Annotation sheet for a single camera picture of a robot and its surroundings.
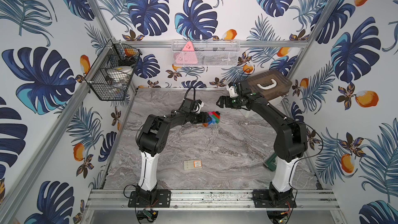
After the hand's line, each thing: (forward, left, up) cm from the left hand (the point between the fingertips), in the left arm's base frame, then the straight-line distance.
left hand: (207, 116), depth 98 cm
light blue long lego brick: (0, -4, -4) cm, 5 cm away
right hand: (+5, -9, +9) cm, 14 cm away
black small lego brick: (+6, -7, -4) cm, 10 cm away
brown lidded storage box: (+16, -38, +15) cm, 43 cm away
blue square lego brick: (-2, -2, -4) cm, 5 cm away
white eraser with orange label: (-29, +8, -5) cm, 30 cm away
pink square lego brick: (+6, -2, -3) cm, 7 cm away
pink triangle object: (+22, +14, +29) cm, 39 cm away
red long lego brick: (+5, -6, -4) cm, 8 cm away
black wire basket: (+4, +53, +26) cm, 59 cm away
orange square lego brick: (-3, +1, -4) cm, 5 cm away
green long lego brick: (+1, -6, -4) cm, 8 cm away
